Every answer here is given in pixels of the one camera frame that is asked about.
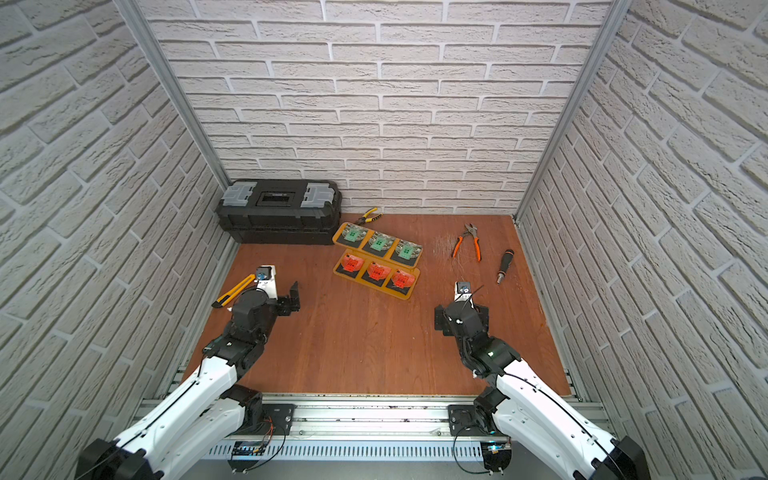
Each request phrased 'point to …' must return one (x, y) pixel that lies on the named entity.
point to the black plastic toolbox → (281, 211)
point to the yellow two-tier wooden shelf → (378, 260)
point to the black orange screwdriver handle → (505, 264)
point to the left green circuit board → (249, 448)
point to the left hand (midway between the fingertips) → (283, 278)
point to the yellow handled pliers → (365, 219)
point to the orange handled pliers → (468, 229)
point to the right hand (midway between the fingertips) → (460, 306)
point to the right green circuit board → (495, 447)
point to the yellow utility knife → (226, 298)
